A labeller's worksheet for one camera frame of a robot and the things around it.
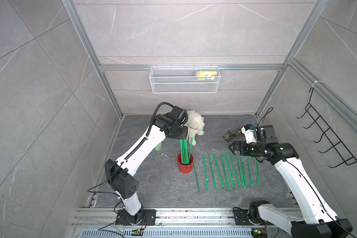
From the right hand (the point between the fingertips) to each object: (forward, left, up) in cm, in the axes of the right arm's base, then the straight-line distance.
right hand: (238, 146), depth 75 cm
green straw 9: (-4, -9, -22) cm, 24 cm away
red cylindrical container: (-5, +27, -15) cm, 32 cm away
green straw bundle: (+3, +27, -9) cm, 29 cm away
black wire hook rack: (-11, -39, +10) cm, 41 cm away
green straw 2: (-5, +15, -21) cm, 27 cm away
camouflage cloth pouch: (+22, -6, -20) cm, 30 cm away
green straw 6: (0, +1, -23) cm, 23 cm away
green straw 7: (-3, -1, -23) cm, 23 cm away
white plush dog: (+20, +20, -5) cm, 29 cm away
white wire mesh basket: (+50, +28, +8) cm, 58 cm away
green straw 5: (-5, +3, -22) cm, 22 cm away
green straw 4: (-3, +7, -22) cm, 23 cm away
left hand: (+8, +28, +3) cm, 29 cm away
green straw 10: (-4, -12, -23) cm, 26 cm away
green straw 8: (0, -7, -23) cm, 24 cm away
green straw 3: (-5, +10, -21) cm, 24 cm away
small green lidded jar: (+12, +45, -18) cm, 50 cm away
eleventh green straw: (-5, -17, -22) cm, 28 cm away
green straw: (-13, +20, -22) cm, 32 cm away
